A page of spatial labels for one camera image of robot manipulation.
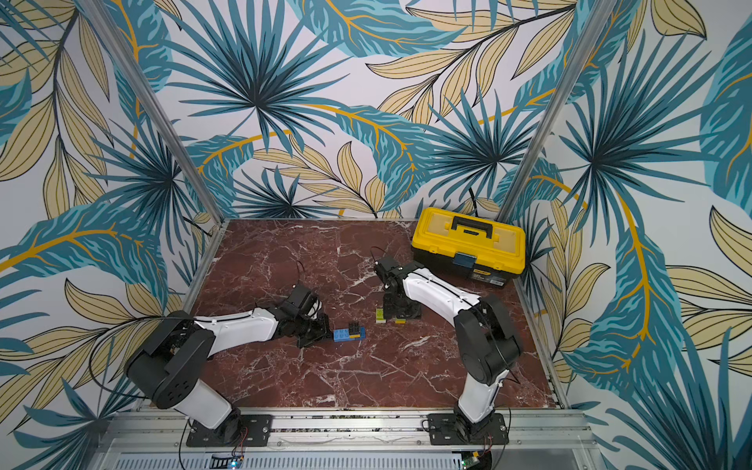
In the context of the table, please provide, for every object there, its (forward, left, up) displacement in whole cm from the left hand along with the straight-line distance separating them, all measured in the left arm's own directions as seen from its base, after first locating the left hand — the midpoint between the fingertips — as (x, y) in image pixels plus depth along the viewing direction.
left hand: (334, 339), depth 88 cm
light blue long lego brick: (+1, -3, +1) cm, 3 cm away
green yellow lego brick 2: (+6, -20, -1) cm, 21 cm away
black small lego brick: (+2, -6, +4) cm, 7 cm away
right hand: (+7, -19, +4) cm, 21 cm away
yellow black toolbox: (+26, -41, +15) cm, 51 cm away
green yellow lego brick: (+7, -14, +3) cm, 15 cm away
